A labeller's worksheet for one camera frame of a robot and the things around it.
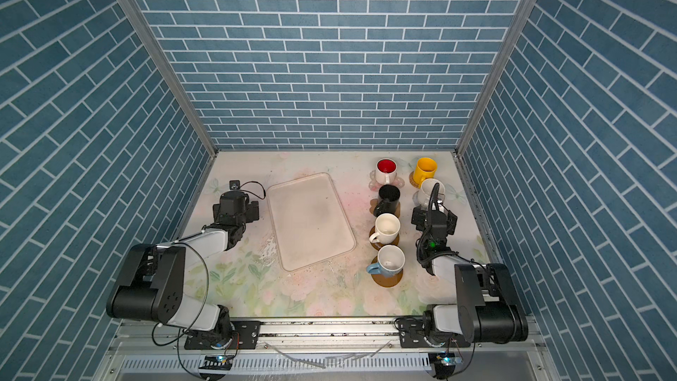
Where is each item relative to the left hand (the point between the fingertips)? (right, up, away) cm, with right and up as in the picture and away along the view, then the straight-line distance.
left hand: (244, 203), depth 94 cm
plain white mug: (+51, -9, -2) cm, 52 cm away
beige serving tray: (+23, -8, +2) cm, 25 cm away
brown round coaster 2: (+49, -24, -11) cm, 55 cm away
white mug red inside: (+53, +11, +13) cm, 56 cm away
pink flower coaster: (+48, +6, +15) cm, 51 cm away
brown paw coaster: (+47, -1, +11) cm, 49 cm away
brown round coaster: (+48, -15, -3) cm, 50 cm away
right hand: (+69, -2, -3) cm, 69 cm away
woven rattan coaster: (+64, +8, +17) cm, 67 cm away
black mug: (+52, +2, 0) cm, 52 cm away
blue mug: (+52, -18, -8) cm, 55 cm away
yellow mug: (+67, +12, +9) cm, 69 cm away
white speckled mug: (+65, +2, +3) cm, 65 cm away
